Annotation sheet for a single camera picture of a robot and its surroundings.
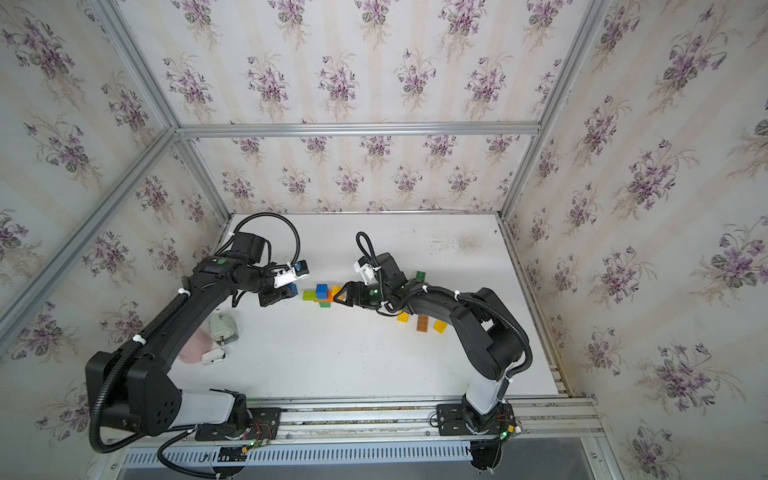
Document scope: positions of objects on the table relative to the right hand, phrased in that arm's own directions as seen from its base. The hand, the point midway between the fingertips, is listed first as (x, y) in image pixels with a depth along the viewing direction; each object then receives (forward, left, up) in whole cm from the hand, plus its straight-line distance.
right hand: (348, 301), depth 85 cm
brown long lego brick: (-2, -22, -9) cm, 24 cm away
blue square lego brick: (+4, +9, -1) cm, 9 cm away
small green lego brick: (+3, +9, -8) cm, 12 cm away
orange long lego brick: (+3, +6, -2) cm, 7 cm away
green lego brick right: (+13, -22, -7) cm, 27 cm away
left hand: (+2, +16, +5) cm, 17 cm away
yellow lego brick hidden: (-3, -27, -9) cm, 29 cm away
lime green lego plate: (+4, +13, -4) cm, 14 cm away
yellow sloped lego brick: (+5, +5, -2) cm, 8 cm away
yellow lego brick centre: (-1, -16, -9) cm, 18 cm away
